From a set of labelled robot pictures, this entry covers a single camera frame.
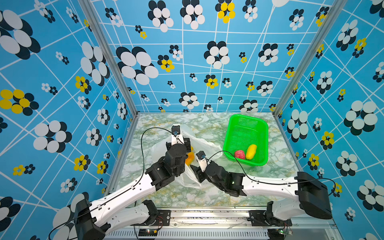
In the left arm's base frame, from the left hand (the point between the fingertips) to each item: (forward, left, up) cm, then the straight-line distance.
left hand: (181, 132), depth 69 cm
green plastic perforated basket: (+24, -40, -31) cm, 57 cm away
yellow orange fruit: (-10, -4, -8) cm, 13 cm away
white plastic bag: (-17, -3, -13) cm, 21 cm away
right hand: (-8, -6, -16) cm, 19 cm away
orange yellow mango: (+5, -41, -26) cm, 49 cm away
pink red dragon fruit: (+2, -33, -25) cm, 42 cm away
